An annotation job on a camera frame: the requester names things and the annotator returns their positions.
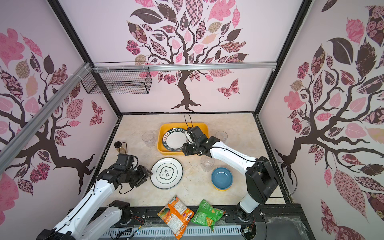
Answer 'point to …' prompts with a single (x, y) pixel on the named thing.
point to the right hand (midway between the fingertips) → (184, 148)
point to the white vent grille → (230, 232)
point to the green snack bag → (206, 215)
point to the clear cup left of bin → (149, 138)
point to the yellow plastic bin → (163, 127)
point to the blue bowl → (222, 178)
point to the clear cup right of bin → (221, 135)
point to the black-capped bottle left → (121, 147)
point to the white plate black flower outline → (167, 173)
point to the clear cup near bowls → (207, 163)
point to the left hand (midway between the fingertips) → (150, 178)
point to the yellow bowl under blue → (220, 190)
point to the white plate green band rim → (174, 139)
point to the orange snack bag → (176, 216)
